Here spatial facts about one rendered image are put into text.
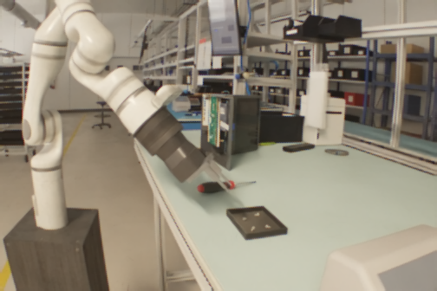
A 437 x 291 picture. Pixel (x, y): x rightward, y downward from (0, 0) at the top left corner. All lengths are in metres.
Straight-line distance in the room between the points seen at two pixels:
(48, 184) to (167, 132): 0.46
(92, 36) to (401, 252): 0.52
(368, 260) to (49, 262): 0.80
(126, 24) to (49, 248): 11.72
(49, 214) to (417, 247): 0.84
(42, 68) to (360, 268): 0.75
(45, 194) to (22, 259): 0.20
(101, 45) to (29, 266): 0.64
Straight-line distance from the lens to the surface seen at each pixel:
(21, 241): 0.90
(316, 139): 1.40
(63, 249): 0.86
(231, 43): 2.33
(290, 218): 0.64
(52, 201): 0.90
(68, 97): 12.28
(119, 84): 0.54
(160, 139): 0.52
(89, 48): 0.55
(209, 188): 0.73
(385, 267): 0.23
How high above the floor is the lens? 1.26
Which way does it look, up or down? 12 degrees down
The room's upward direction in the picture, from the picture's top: 2 degrees clockwise
